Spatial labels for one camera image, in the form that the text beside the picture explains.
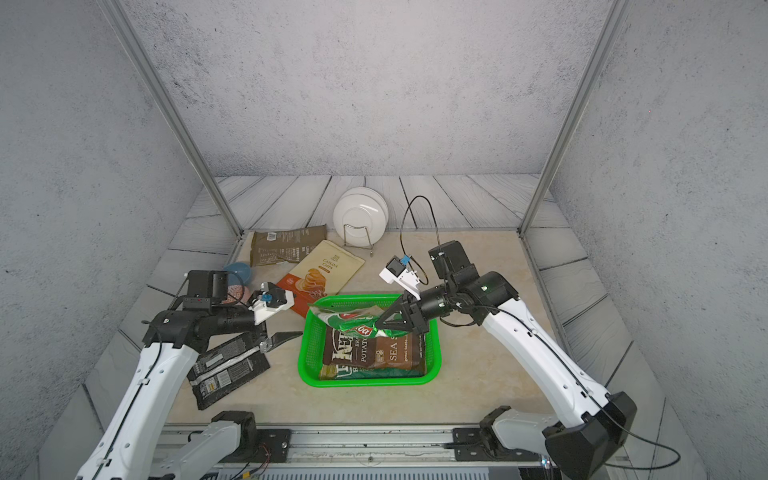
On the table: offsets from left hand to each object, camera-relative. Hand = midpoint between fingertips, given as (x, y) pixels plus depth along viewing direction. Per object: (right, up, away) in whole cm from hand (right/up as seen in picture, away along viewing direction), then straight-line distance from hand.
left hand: (296, 310), depth 70 cm
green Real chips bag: (+8, -17, +7) cm, 20 cm away
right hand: (+20, -1, -10) cm, 23 cm away
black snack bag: (-24, -18, +15) cm, 34 cm away
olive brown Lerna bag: (-18, +16, +45) cm, 51 cm away
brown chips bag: (+24, -13, +11) cm, 30 cm away
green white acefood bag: (+16, 0, -13) cm, 21 cm away
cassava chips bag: (-3, +6, +35) cm, 36 cm away
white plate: (+11, +26, +35) cm, 45 cm away
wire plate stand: (+14, +16, +41) cm, 47 cm away
